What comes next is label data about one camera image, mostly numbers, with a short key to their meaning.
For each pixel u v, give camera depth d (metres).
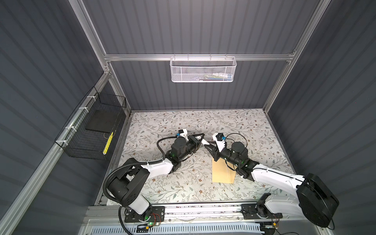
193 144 0.74
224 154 0.70
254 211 0.72
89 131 0.73
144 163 0.51
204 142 0.78
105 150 0.66
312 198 0.42
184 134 0.79
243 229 0.70
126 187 0.45
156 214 0.73
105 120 0.76
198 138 0.77
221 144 0.68
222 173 0.88
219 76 0.91
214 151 0.71
